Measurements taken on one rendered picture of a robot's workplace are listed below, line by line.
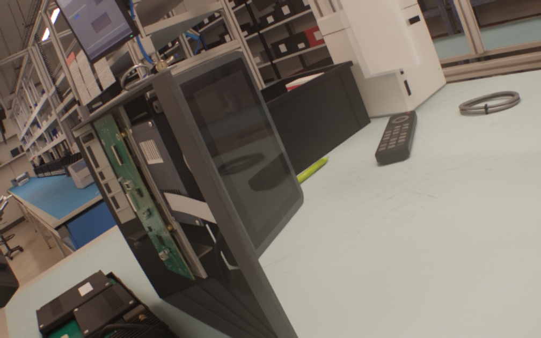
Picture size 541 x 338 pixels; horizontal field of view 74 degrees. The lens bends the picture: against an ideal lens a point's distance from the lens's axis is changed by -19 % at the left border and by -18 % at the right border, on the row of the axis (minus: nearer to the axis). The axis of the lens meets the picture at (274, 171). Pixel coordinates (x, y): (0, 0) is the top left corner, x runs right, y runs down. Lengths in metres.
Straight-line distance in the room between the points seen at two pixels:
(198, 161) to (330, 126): 0.52
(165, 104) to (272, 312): 0.13
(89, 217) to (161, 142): 1.61
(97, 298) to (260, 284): 0.31
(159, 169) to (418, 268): 0.21
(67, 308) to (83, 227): 1.37
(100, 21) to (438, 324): 1.56
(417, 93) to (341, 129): 0.16
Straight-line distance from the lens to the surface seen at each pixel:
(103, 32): 1.69
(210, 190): 0.22
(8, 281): 0.41
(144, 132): 0.32
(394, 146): 0.57
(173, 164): 0.30
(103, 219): 1.92
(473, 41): 1.58
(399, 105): 0.78
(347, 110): 0.76
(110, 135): 0.37
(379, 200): 0.48
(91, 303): 0.52
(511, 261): 0.33
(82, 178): 2.39
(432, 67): 0.86
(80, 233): 1.90
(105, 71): 2.31
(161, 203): 0.36
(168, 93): 0.22
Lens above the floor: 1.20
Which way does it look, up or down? 16 degrees down
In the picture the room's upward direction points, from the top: 23 degrees counter-clockwise
